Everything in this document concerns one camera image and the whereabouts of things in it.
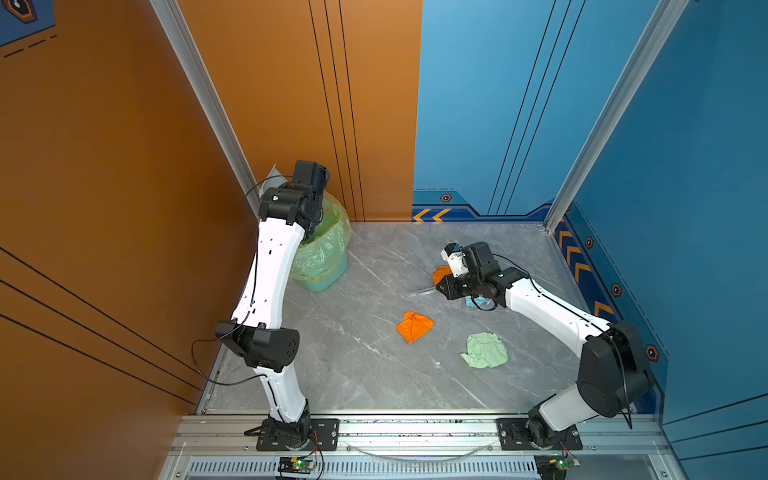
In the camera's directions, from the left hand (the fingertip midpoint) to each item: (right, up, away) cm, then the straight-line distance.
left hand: (268, 209), depth 71 cm
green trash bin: (+9, -21, +31) cm, 38 cm away
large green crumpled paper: (+57, -39, +14) cm, 70 cm away
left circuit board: (+7, -61, -1) cm, 62 cm away
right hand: (+43, -20, +15) cm, 50 cm away
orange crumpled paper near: (+36, -33, +20) cm, 53 cm away
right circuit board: (+68, -61, -1) cm, 92 cm away
